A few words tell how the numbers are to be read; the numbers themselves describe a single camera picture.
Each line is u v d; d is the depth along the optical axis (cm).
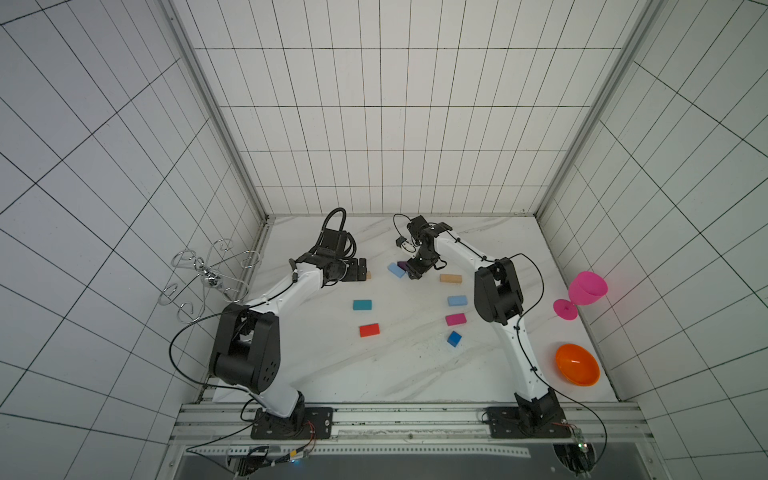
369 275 103
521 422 66
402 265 98
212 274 69
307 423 72
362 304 95
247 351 44
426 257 89
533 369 63
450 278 100
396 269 103
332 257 69
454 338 85
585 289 80
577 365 80
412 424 74
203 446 59
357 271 81
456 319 90
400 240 97
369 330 89
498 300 62
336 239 71
